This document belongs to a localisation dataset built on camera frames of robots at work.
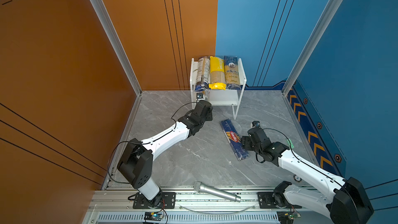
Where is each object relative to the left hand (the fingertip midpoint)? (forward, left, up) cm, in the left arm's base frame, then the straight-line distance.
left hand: (208, 107), depth 85 cm
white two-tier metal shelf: (+7, -6, 0) cm, 9 cm away
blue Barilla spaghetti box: (-11, -16, -16) cm, 25 cm away
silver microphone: (-37, +4, -16) cm, 40 cm away
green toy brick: (-13, -50, -18) cm, 55 cm away
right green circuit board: (-47, -39, -19) cm, 64 cm away
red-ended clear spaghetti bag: (+5, +1, +4) cm, 7 cm away
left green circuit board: (-48, +25, -21) cm, 58 cm away
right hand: (-14, -21, -11) cm, 28 cm away
